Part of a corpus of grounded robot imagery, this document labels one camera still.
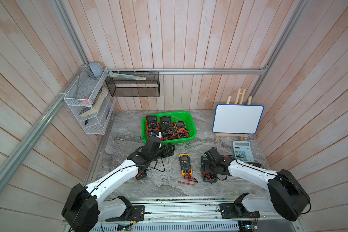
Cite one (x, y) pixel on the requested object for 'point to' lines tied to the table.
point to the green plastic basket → (186, 116)
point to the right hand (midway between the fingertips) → (206, 166)
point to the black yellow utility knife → (254, 164)
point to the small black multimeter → (142, 174)
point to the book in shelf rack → (95, 107)
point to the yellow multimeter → (185, 164)
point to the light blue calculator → (243, 151)
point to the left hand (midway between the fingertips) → (168, 150)
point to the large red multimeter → (152, 124)
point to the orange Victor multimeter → (181, 129)
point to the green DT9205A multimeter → (166, 126)
